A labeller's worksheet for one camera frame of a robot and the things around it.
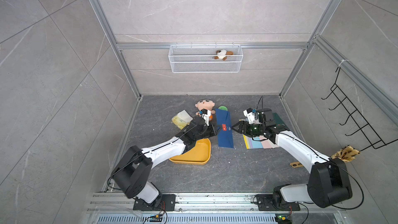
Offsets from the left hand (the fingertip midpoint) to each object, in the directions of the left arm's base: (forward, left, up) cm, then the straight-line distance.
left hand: (224, 125), depth 79 cm
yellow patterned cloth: (-18, -51, +3) cm, 54 cm away
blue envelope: (0, -1, -5) cm, 5 cm away
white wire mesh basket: (+46, +8, +10) cm, 48 cm away
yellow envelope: (0, -15, -20) cm, 25 cm away
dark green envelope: (+17, -43, -22) cm, 51 cm away
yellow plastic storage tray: (-8, +13, -18) cm, 24 cm away
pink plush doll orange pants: (+25, +9, -12) cm, 29 cm away
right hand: (+1, -7, -5) cm, 9 cm away
